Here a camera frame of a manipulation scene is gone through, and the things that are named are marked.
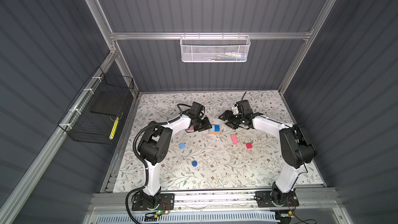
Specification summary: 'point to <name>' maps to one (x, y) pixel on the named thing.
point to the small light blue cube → (182, 145)
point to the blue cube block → (217, 128)
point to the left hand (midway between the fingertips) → (210, 126)
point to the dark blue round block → (194, 163)
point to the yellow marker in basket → (113, 130)
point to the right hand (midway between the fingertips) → (222, 120)
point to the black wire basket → (94, 116)
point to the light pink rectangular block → (192, 129)
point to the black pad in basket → (109, 102)
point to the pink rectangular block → (234, 139)
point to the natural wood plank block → (215, 132)
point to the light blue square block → (212, 128)
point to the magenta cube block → (249, 145)
